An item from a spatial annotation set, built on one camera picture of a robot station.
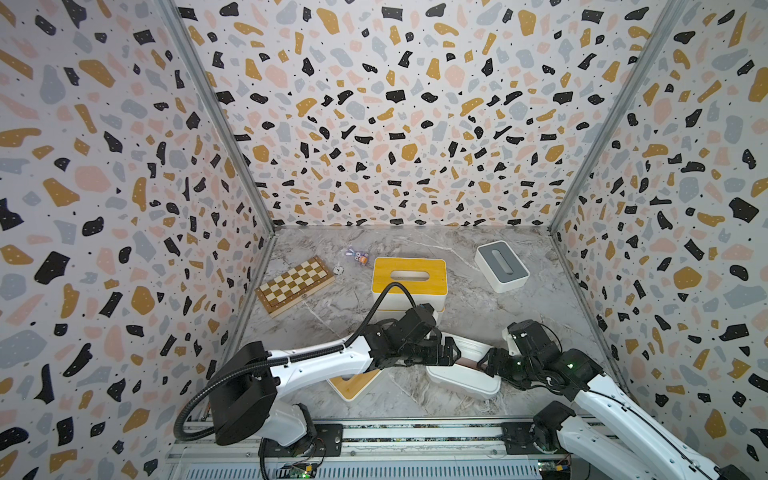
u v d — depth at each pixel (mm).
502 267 1063
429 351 685
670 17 718
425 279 835
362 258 1086
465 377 750
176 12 697
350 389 765
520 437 744
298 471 702
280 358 445
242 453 721
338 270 1088
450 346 690
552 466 714
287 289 1001
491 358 712
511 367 684
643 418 466
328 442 735
